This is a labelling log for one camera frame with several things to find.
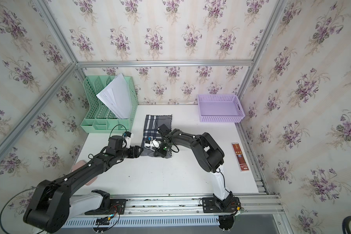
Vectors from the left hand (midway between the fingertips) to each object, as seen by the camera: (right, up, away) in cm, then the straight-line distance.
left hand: (140, 149), depth 86 cm
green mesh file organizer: (-34, +19, +16) cm, 42 cm away
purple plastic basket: (+60, +27, +36) cm, 75 cm away
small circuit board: (-15, -33, -15) cm, 39 cm away
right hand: (+10, -4, +5) cm, 11 cm away
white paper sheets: (-19, +34, +11) cm, 41 cm away
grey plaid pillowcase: (+5, +16, +21) cm, 27 cm away
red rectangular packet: (+62, -7, +2) cm, 63 cm away
